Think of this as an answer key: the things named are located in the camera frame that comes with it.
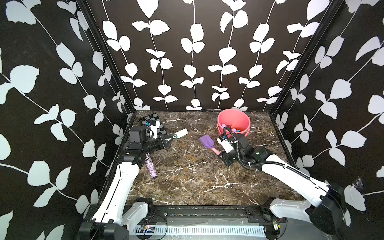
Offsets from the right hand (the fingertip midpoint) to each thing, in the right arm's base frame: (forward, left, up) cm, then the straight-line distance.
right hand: (219, 152), depth 78 cm
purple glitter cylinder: (-2, +39, -13) cm, 42 cm away
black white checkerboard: (+25, +38, -13) cm, 47 cm away
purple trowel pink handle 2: (+8, +5, -2) cm, 10 cm away
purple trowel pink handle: (+27, -11, -11) cm, 31 cm away
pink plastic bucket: (+33, -18, -10) cm, 39 cm away
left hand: (+4, +24, +9) cm, 26 cm away
